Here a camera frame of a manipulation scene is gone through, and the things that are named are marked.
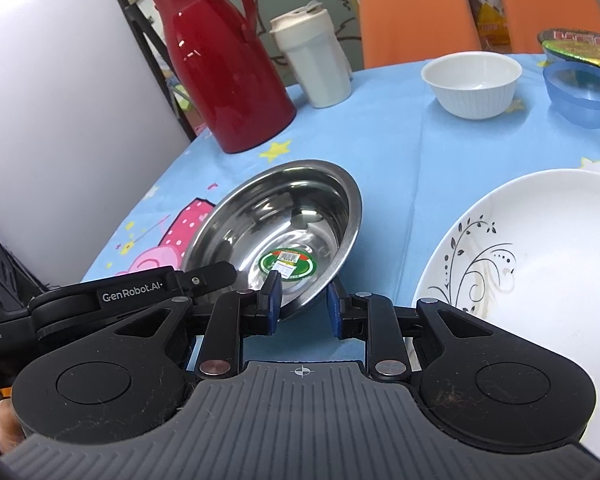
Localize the blue translucent plastic bowl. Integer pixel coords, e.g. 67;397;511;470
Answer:
542;61;600;130

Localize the orange chair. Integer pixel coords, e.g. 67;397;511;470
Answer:
358;0;482;70
500;0;600;54

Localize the yellow snack bag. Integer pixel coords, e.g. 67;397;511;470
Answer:
455;0;511;47

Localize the blue cartoon printed tablecloth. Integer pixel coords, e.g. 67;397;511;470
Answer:
82;52;600;376

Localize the person's left hand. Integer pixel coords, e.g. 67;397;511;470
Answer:
0;400;22;456

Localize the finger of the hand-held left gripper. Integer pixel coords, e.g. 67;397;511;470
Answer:
172;261;237;305

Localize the white ribbed bowl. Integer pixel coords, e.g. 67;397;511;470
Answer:
421;52;523;120

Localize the red thermos jug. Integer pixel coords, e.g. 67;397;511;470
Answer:
148;0;297;155

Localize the white lidded tumbler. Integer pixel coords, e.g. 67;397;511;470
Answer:
269;1;353;109

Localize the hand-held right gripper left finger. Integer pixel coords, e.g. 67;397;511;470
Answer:
105;271;283;381

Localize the green instant noodle bowl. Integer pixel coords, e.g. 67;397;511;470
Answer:
537;29;600;72

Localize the black metal rack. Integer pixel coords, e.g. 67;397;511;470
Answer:
100;0;198;143

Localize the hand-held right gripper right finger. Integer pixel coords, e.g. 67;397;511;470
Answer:
326;282;486;381

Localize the white plate black vine print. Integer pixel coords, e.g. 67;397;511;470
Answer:
411;169;600;461

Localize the stainless steel bowl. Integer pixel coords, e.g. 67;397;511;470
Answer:
180;160;364;322

